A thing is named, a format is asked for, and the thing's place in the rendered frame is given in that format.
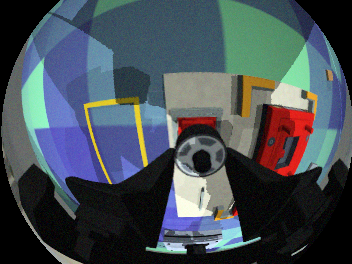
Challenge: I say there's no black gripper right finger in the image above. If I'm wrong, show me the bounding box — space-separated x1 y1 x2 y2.
224 147 323 243

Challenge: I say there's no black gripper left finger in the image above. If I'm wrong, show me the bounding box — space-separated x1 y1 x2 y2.
65 148 175 248

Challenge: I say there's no black and grey wheel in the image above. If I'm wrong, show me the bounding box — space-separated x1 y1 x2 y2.
173 124 227 177

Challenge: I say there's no yellow rectangular outline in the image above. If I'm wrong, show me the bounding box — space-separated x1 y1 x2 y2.
84 96 148 184

